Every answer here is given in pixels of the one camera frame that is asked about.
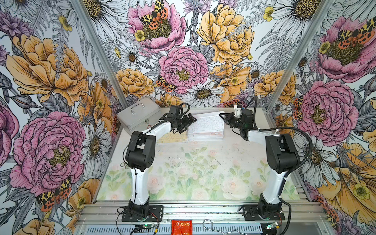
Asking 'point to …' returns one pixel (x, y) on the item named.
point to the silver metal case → (141, 117)
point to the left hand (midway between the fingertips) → (192, 126)
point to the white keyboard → (207, 122)
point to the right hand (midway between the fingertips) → (218, 116)
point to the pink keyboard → (218, 133)
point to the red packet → (181, 227)
